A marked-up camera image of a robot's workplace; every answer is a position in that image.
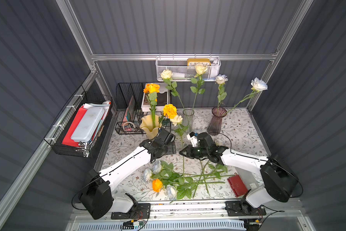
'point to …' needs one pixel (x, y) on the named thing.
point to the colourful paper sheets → (129, 115)
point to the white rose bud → (177, 120)
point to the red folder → (67, 139)
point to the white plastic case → (88, 123)
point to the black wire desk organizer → (124, 92)
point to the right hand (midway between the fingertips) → (182, 151)
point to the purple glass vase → (214, 126)
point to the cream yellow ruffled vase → (146, 125)
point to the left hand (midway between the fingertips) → (169, 148)
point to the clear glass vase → (188, 119)
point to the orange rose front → (156, 185)
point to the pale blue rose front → (171, 192)
